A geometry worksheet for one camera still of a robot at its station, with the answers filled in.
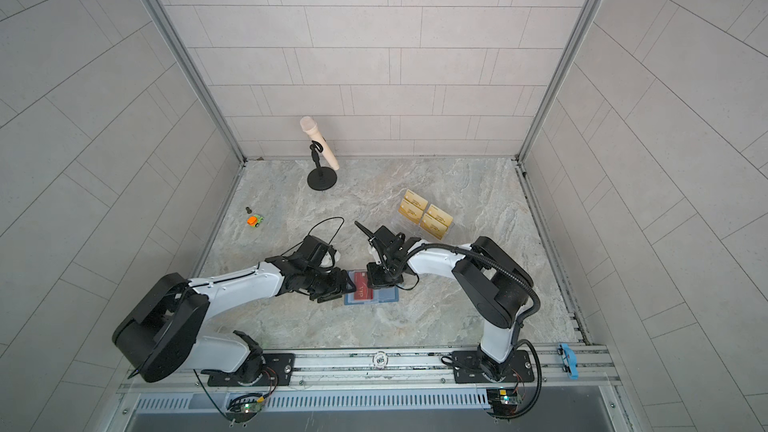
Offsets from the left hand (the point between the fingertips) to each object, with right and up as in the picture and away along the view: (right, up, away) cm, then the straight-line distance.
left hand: (358, 290), depth 83 cm
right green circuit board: (+35, -20, -15) cm, 43 cm away
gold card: (+23, +19, +6) cm, 30 cm away
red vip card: (+1, 0, 0) cm, 1 cm away
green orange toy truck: (-36, +18, +13) cm, 42 cm away
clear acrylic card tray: (+22, +19, +6) cm, 30 cm away
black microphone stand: (-17, +32, +26) cm, 44 cm away
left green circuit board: (-23, -20, -18) cm, 36 cm away
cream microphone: (-16, +48, +6) cm, 51 cm away
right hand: (+3, 0, +2) cm, 4 cm away
